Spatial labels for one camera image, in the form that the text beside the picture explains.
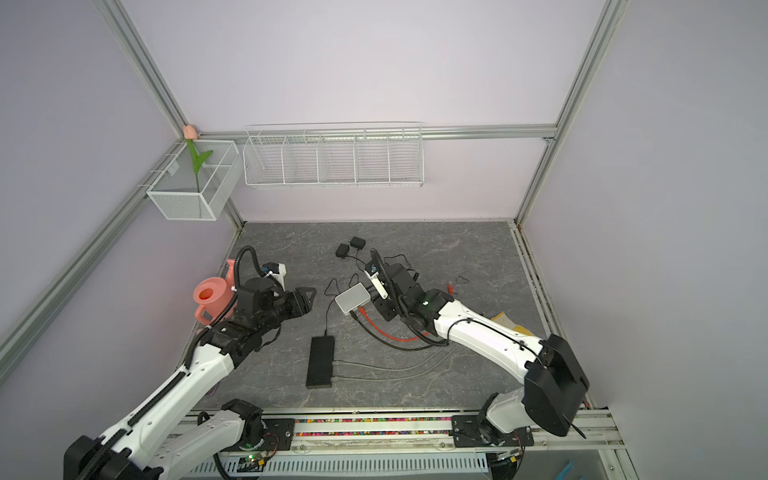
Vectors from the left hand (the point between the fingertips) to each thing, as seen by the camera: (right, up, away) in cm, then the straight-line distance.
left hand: (307, 296), depth 80 cm
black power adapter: (+4, +12, +31) cm, 34 cm away
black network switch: (+2, -20, +4) cm, 21 cm away
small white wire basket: (-40, +29, +6) cm, 50 cm away
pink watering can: (-30, -1, +7) cm, 30 cm away
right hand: (+21, +1, +1) cm, 21 cm away
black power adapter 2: (+9, +15, +32) cm, 37 cm away
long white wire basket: (+3, +44, +19) cm, 48 cm away
